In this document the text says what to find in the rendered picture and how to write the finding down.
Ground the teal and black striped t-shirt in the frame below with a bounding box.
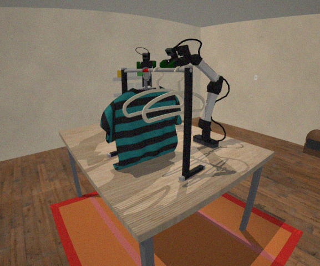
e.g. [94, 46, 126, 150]
[100, 88, 182, 170]

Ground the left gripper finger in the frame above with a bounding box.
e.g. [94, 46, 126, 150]
[167, 60, 175, 68]
[160, 60, 167, 68]

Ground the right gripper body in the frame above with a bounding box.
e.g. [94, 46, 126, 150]
[140, 60, 156, 69]

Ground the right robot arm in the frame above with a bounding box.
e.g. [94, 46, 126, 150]
[143, 53, 152, 88]

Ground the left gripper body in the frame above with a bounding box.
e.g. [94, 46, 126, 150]
[166, 58, 184, 68]

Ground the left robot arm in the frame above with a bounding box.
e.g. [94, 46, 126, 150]
[165, 45, 224, 145]

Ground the cream clothes hanger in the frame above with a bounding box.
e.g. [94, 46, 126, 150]
[142, 72, 205, 123]
[123, 72, 184, 117]

